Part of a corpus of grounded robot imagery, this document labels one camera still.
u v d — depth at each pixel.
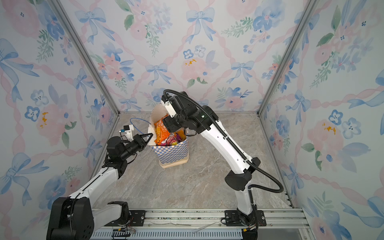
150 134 0.79
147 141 0.76
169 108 0.59
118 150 0.64
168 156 0.78
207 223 0.73
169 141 0.80
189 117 0.49
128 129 0.74
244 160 0.45
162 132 0.77
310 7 0.69
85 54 0.86
